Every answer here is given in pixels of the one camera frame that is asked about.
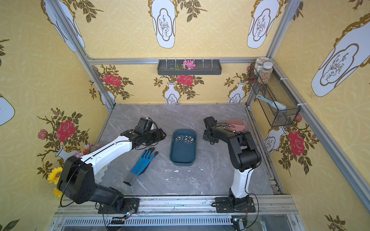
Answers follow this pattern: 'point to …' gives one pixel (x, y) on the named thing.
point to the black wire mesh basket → (273, 98)
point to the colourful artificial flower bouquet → (54, 175)
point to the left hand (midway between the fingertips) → (158, 134)
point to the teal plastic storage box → (183, 152)
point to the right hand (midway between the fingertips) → (212, 135)
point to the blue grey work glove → (141, 164)
